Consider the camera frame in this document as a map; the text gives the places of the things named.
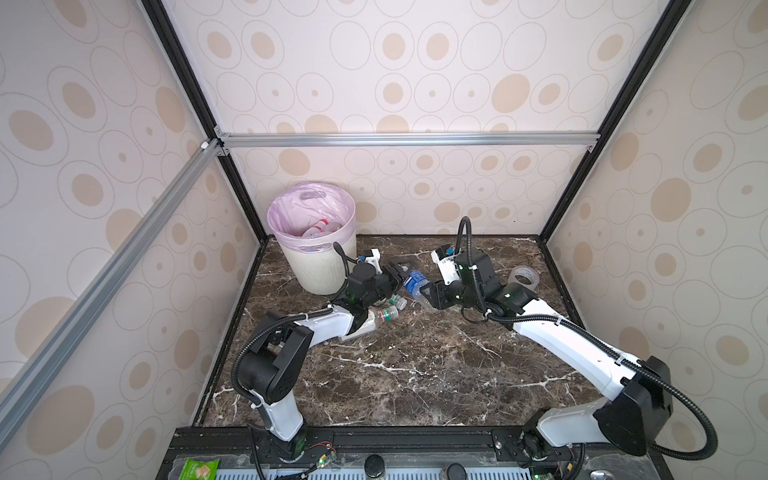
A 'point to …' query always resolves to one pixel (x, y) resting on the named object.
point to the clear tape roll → (525, 276)
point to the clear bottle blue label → (414, 283)
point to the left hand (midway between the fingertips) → (423, 264)
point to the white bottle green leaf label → (369, 323)
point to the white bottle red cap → (319, 230)
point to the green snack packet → (199, 469)
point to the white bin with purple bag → (316, 266)
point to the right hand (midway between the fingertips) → (428, 286)
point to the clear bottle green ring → (399, 302)
